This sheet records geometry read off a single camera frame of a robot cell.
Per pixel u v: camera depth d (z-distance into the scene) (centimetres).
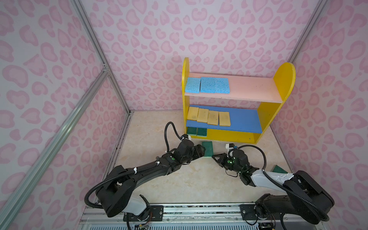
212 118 93
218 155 82
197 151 73
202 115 95
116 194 42
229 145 82
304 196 43
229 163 75
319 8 70
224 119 93
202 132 103
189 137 79
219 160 77
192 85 75
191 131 102
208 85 75
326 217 39
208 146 90
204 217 72
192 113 98
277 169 88
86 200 39
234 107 122
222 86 75
